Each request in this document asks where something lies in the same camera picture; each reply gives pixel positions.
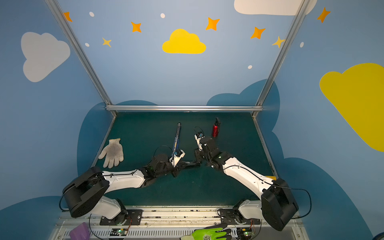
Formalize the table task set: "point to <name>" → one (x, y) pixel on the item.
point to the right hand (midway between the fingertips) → (197, 148)
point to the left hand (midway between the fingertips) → (187, 163)
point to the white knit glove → (113, 153)
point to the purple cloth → (80, 232)
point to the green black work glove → (213, 232)
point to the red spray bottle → (215, 127)
